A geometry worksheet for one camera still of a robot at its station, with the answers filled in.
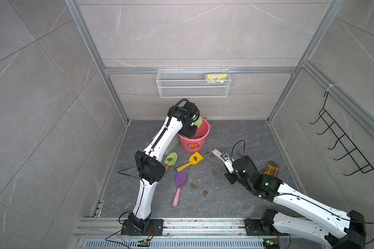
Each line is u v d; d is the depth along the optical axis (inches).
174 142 39.0
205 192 33.4
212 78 32.9
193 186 33.9
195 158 38.5
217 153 32.7
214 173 36.5
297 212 18.8
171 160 38.5
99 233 28.7
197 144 36.5
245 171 21.1
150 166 23.0
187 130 28.7
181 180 34.7
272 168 36.6
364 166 22.8
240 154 39.7
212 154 33.6
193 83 39.7
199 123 35.4
